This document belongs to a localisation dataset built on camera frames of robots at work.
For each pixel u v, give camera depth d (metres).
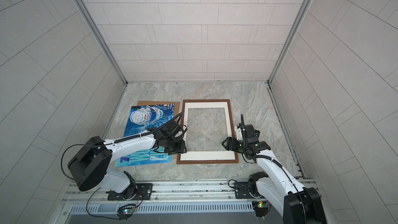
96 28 0.87
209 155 0.82
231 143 0.72
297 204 0.39
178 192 0.72
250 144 0.62
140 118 0.96
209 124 0.94
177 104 1.04
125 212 0.64
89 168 0.42
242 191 0.71
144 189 0.72
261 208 0.68
